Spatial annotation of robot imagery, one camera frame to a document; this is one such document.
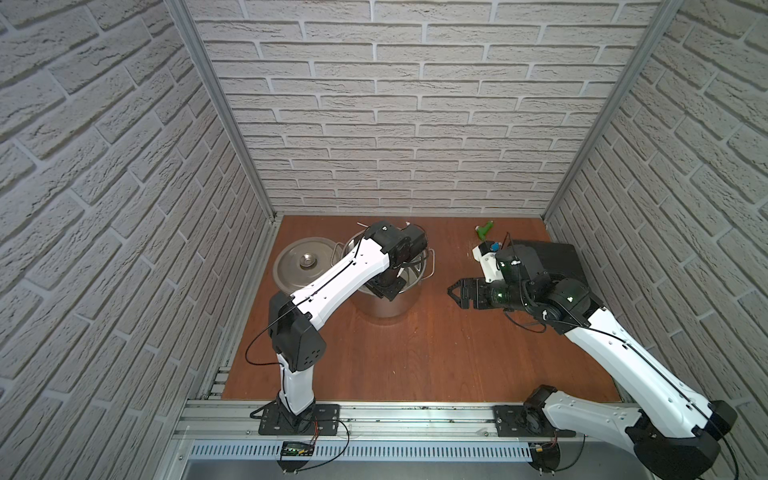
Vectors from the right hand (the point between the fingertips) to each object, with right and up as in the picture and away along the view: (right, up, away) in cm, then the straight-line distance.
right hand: (465, 290), depth 70 cm
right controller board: (+19, -40, -1) cm, 44 cm away
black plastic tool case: (+43, +5, +35) cm, 55 cm away
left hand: (-22, 0, +8) cm, 24 cm away
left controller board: (-42, -41, +2) cm, 59 cm away
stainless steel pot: (-13, -6, +23) cm, 27 cm away
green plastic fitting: (+17, +16, +45) cm, 51 cm away
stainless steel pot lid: (-50, +6, +33) cm, 60 cm away
